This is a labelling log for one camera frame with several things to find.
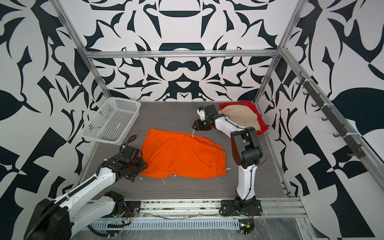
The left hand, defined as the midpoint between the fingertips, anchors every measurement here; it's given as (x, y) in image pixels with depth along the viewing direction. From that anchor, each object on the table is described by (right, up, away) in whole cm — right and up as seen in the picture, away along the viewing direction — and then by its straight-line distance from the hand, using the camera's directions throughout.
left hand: (146, 163), depth 85 cm
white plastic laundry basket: (-30, +22, +23) cm, 44 cm away
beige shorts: (+60, +27, +19) cm, 69 cm away
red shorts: (+74, +19, +17) cm, 78 cm away
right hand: (+29, +21, +12) cm, 37 cm away
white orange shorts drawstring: (+26, +14, +17) cm, 34 cm away
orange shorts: (+20, +2, +6) cm, 21 cm away
